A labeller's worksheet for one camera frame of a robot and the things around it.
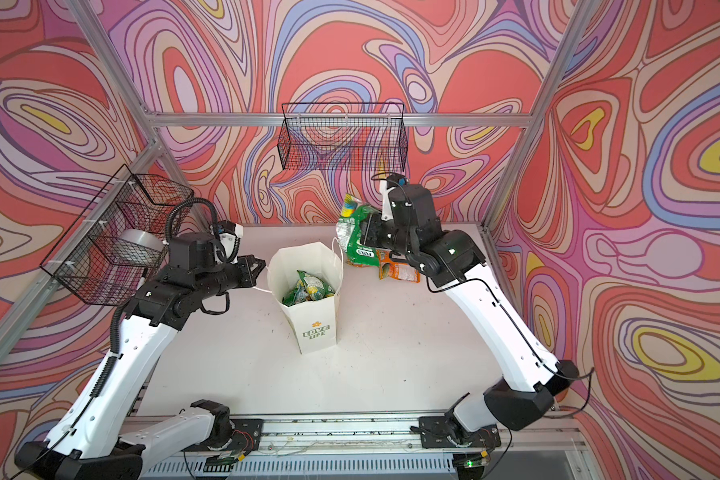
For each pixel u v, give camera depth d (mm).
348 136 960
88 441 366
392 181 551
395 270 1015
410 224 443
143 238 732
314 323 752
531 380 382
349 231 651
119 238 681
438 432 734
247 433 729
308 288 824
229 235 604
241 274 607
